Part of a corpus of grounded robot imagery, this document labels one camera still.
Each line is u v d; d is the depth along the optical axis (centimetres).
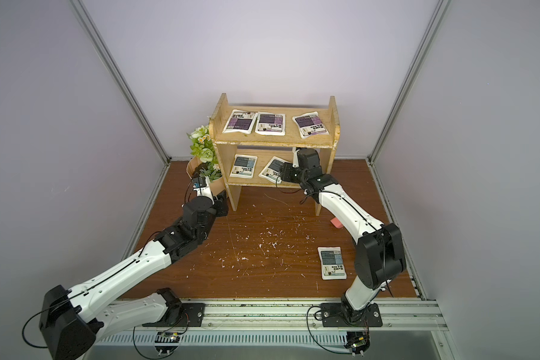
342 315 67
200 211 55
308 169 63
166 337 71
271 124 71
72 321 38
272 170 86
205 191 65
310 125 70
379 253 44
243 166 88
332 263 84
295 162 76
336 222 94
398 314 75
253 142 68
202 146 84
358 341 70
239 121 72
